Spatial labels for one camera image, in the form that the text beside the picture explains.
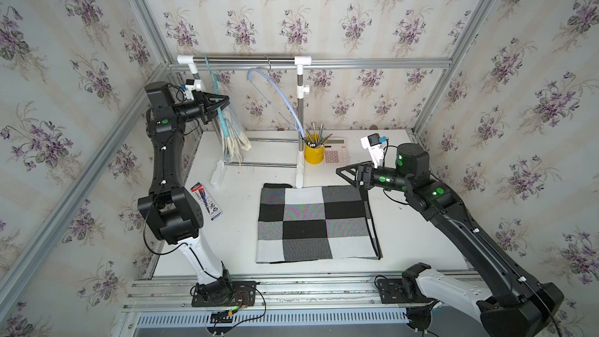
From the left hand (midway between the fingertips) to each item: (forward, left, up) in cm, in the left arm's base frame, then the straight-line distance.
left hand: (232, 100), depth 71 cm
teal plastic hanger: (+18, +11, -8) cm, 23 cm away
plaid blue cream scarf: (+2, +3, -21) cm, 22 cm away
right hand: (-20, -34, -9) cm, 41 cm away
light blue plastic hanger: (+34, -9, -10) cm, 36 cm away
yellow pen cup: (+6, -28, -35) cm, 46 cm away
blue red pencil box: (-14, +17, -40) cm, 46 cm away
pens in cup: (+13, -28, -31) cm, 44 cm away
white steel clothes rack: (-1, +14, -39) cm, 42 cm away
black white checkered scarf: (-23, -28, -41) cm, 55 cm away
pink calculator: (+13, -40, -39) cm, 57 cm away
